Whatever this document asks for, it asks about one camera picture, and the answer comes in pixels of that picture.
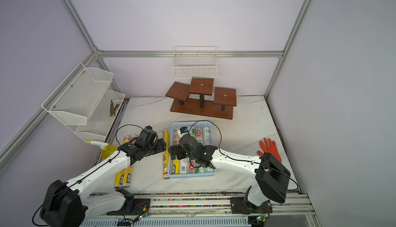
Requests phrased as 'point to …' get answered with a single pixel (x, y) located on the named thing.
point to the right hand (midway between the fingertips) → (177, 149)
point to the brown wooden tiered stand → (199, 97)
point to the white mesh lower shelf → (100, 119)
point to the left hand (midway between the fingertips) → (161, 147)
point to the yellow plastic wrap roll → (176, 163)
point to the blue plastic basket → (196, 124)
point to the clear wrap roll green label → (207, 137)
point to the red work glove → (270, 147)
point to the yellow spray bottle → (106, 150)
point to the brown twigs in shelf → (112, 109)
